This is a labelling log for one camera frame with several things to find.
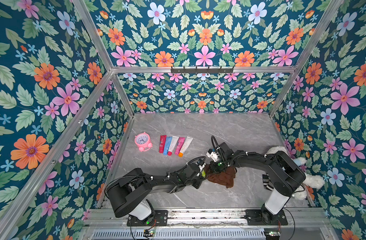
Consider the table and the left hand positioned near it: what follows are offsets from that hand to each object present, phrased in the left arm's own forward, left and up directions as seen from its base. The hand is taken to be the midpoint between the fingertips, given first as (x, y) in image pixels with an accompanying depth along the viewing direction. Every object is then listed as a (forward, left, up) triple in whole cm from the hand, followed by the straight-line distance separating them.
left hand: (204, 178), depth 86 cm
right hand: (+5, -4, +1) cm, 6 cm away
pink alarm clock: (+29, +39, +2) cm, 49 cm away
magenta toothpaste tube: (+30, +26, 0) cm, 40 cm away
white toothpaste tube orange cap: (+27, +8, 0) cm, 28 cm away
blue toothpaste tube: (+27, +22, +1) cm, 35 cm away
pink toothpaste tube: (+25, +14, +1) cm, 29 cm away
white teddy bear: (-9, -56, +7) cm, 57 cm away
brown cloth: (-1, -12, 0) cm, 12 cm away
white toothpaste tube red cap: (+26, +18, +1) cm, 32 cm away
